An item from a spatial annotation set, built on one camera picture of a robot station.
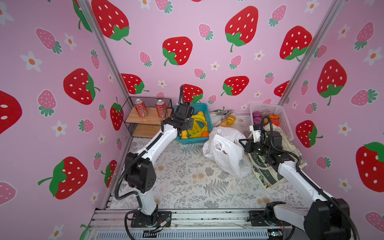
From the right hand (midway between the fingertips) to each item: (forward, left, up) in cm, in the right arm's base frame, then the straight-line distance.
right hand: (239, 140), depth 81 cm
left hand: (+9, +31, +3) cm, 32 cm away
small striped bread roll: (+32, +2, -16) cm, 36 cm away
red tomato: (+29, -30, -12) cm, 44 cm away
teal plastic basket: (+36, +24, -10) cm, 45 cm away
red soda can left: (+14, +61, +7) cm, 63 cm away
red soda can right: (+15, +48, +7) cm, 51 cm away
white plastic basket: (+45, -30, -15) cm, 56 cm away
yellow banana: (+15, +27, -13) cm, 33 cm away
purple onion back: (+38, -18, -14) cm, 44 cm away
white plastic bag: (-11, +10, +8) cm, 17 cm away
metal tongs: (+39, +5, -16) cm, 42 cm away
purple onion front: (+29, -17, -12) cm, 35 cm away
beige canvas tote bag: (-15, -16, -10) cm, 24 cm away
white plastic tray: (+32, +15, -17) cm, 39 cm away
